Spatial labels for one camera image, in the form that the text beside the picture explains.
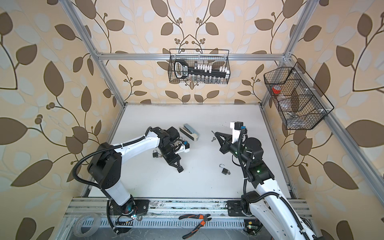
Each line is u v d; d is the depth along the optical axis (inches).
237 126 23.2
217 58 35.9
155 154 36.8
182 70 33.3
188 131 39.8
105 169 18.1
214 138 27.9
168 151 28.3
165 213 29.0
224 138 25.4
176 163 31.6
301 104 28.8
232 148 24.4
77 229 26.2
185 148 30.7
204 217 27.9
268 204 19.2
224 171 34.1
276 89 34.1
